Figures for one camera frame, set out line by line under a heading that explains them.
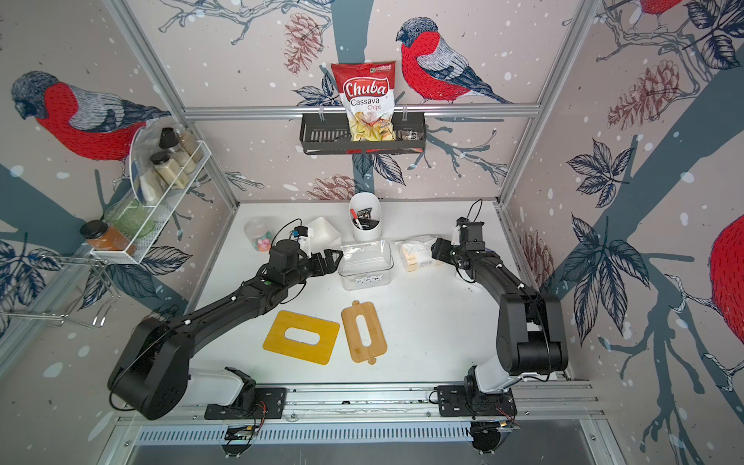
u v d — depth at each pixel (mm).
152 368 417
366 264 1050
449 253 812
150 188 702
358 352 817
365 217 1070
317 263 760
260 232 1022
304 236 775
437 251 853
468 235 718
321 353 833
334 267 778
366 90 801
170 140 788
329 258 776
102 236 597
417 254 952
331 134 949
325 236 1037
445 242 837
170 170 764
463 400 725
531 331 449
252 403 698
